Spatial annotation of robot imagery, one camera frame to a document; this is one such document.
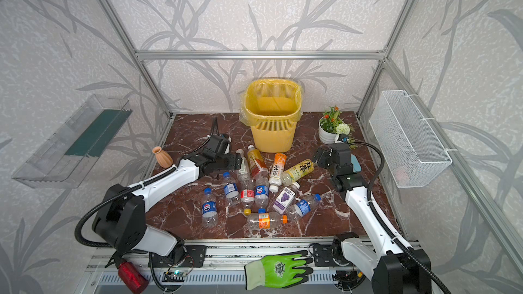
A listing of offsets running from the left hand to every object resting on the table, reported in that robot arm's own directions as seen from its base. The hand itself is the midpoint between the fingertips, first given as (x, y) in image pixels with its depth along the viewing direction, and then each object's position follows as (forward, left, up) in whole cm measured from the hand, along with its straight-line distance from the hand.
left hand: (237, 154), depth 89 cm
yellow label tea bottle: (-6, -27, -4) cm, 28 cm away
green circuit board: (-43, +18, -11) cm, 47 cm away
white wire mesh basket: (-14, -59, +24) cm, 65 cm away
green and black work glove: (-42, -19, -8) cm, 47 cm away
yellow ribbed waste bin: (+12, -17, -4) cm, 21 cm away
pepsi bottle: (-22, +9, -7) cm, 25 cm away
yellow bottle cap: (-22, -6, -8) cm, 24 cm away
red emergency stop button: (-46, +29, -7) cm, 54 cm away
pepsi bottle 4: (-21, -26, -9) cm, 35 cm away
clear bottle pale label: (-5, -3, -8) cm, 10 cm away
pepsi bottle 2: (-14, +2, -6) cm, 16 cm away
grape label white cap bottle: (-16, -21, -7) cm, 28 cm away
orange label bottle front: (-26, -14, -6) cm, 30 cm away
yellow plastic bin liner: (+29, -15, +5) cm, 33 cm away
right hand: (0, -38, +7) cm, 38 cm away
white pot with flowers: (+17, -44, -1) cm, 48 cm away
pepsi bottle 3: (-14, -11, -6) cm, 19 cm away
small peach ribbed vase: (0, +34, -4) cm, 35 cm away
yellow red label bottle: (0, -8, -6) cm, 10 cm away
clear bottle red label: (-14, -5, -6) cm, 16 cm away
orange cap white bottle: (-8, -17, -7) cm, 20 cm away
